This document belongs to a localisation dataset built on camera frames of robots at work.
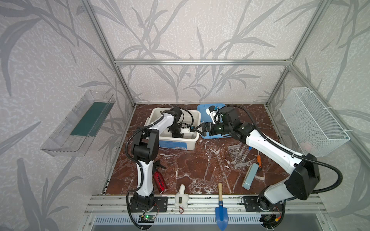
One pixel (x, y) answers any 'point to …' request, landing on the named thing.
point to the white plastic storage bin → (165, 140)
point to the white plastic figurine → (181, 198)
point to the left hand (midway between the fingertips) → (182, 132)
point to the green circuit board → (146, 219)
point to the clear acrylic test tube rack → (237, 157)
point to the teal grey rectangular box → (250, 175)
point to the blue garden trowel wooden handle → (221, 212)
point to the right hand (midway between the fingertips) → (200, 124)
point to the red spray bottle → (159, 182)
